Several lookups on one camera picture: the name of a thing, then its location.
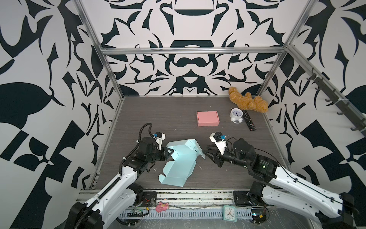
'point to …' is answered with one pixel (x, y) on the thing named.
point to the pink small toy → (161, 207)
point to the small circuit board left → (136, 213)
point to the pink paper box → (208, 118)
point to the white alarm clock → (236, 115)
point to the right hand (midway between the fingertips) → (203, 148)
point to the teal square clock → (229, 213)
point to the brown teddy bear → (248, 101)
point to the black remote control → (249, 121)
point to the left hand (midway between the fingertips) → (171, 148)
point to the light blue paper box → (186, 152)
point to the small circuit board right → (258, 215)
